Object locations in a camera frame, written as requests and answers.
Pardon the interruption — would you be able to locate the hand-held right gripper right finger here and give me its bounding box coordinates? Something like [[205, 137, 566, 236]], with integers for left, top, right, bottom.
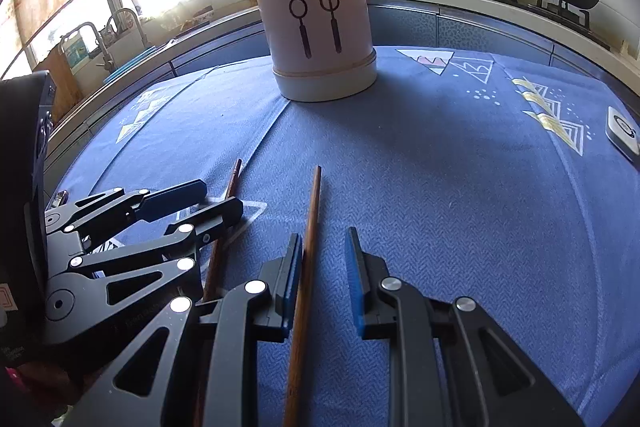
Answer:
[[344, 227, 586, 427]]

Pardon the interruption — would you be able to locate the wooden cutting board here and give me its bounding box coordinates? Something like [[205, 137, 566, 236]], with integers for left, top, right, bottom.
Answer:
[[35, 52, 84, 124]]

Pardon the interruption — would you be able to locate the blue printed tablecloth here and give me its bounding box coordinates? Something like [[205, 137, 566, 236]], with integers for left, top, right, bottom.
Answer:
[[44, 44, 640, 427]]

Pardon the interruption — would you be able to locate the small white square device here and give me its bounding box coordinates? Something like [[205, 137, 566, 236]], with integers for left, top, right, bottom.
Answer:
[[605, 106, 640, 158]]

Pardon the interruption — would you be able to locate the light brown wooden chopstick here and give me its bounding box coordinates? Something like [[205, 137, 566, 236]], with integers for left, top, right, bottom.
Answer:
[[282, 165, 323, 427]]

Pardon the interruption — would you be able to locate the blue plastic tray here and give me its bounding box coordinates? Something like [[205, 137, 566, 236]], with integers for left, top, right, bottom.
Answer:
[[102, 47, 162, 83]]

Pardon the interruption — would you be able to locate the steel kitchen faucet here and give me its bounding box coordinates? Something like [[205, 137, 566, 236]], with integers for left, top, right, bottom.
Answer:
[[59, 22, 109, 74], [104, 8, 149, 54]]

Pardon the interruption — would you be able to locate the pink utensil holder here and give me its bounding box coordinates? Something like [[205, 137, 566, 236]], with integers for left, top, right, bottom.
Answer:
[[251, 0, 377, 103]]

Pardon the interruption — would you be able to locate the dark brown chopstick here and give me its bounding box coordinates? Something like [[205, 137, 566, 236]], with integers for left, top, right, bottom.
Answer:
[[195, 158, 244, 306]]

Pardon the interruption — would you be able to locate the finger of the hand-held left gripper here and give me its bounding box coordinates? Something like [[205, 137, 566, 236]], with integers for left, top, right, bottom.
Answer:
[[72, 198, 245, 330], [62, 179, 209, 239]]

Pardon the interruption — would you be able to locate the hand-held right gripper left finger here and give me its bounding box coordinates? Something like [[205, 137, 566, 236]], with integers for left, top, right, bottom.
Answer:
[[75, 234, 306, 427]]

